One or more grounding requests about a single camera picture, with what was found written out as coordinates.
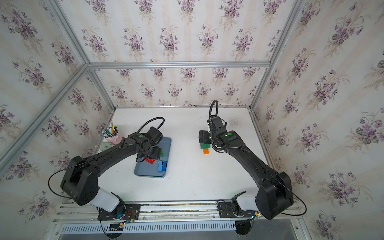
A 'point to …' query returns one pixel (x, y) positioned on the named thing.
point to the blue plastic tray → (144, 168)
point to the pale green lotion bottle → (103, 146)
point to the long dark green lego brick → (203, 146)
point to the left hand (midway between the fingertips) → (154, 156)
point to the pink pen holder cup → (115, 140)
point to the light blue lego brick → (160, 167)
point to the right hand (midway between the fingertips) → (208, 136)
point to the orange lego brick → (206, 151)
